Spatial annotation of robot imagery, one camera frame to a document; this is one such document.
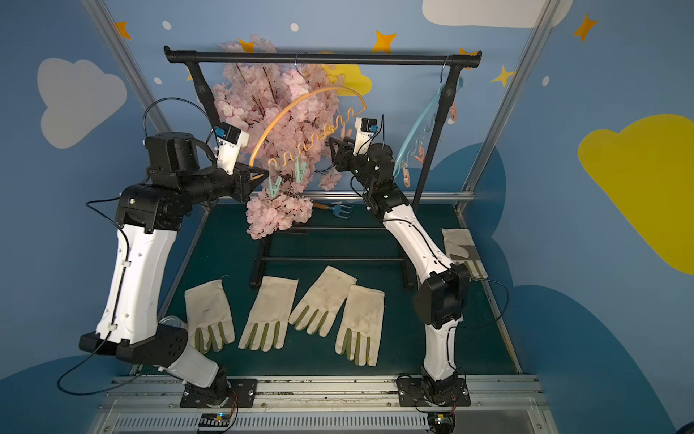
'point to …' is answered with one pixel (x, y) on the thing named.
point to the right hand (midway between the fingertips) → (342, 136)
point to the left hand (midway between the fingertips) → (262, 167)
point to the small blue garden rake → (342, 211)
